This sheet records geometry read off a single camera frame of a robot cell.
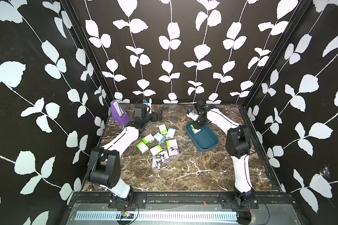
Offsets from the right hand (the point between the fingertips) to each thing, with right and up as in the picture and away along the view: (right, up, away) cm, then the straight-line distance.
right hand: (194, 123), depth 100 cm
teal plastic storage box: (+8, -12, +1) cm, 15 cm away
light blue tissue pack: (-17, -7, +1) cm, 19 cm away
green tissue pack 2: (-33, -11, -3) cm, 35 cm away
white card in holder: (-55, +10, -1) cm, 56 cm away
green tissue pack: (-23, -5, +2) cm, 24 cm away
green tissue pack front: (0, -5, -1) cm, 6 cm away
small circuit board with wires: (-40, -45, -30) cm, 67 cm away
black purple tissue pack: (-16, -16, -7) cm, 24 cm away
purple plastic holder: (-57, +6, -1) cm, 58 cm away
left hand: (-26, +10, -12) cm, 30 cm away
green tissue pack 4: (-27, -18, -7) cm, 33 cm away
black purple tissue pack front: (-26, -25, -15) cm, 39 cm away
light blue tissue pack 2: (-26, -10, -2) cm, 28 cm away
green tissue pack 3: (-37, -16, -7) cm, 40 cm away
